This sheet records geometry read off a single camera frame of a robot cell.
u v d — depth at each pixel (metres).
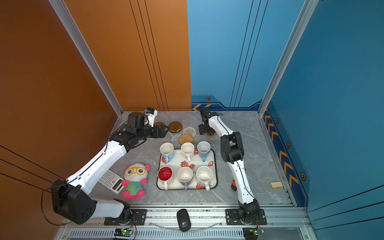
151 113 0.69
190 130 1.08
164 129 0.72
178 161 0.94
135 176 0.81
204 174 0.87
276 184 0.84
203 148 0.92
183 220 0.71
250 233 0.70
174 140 1.02
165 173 0.85
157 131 0.70
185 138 1.02
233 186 0.83
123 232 0.71
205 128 0.94
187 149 0.93
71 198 0.39
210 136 1.05
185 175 0.87
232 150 0.65
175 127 1.09
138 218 0.73
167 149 0.92
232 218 0.73
